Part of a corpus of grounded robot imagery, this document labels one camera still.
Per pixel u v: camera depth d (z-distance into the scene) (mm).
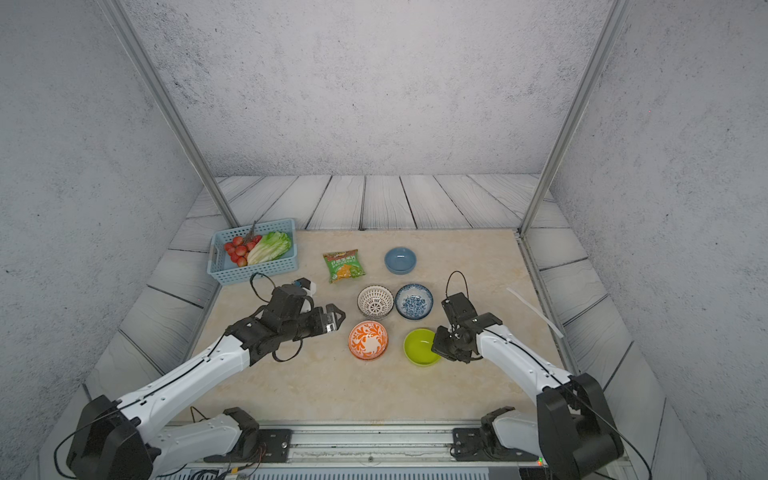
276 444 728
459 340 623
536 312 969
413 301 966
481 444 728
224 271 1012
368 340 888
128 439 385
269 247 1078
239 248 1107
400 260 1088
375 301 978
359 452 726
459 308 699
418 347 885
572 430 404
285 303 609
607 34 731
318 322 711
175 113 879
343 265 1048
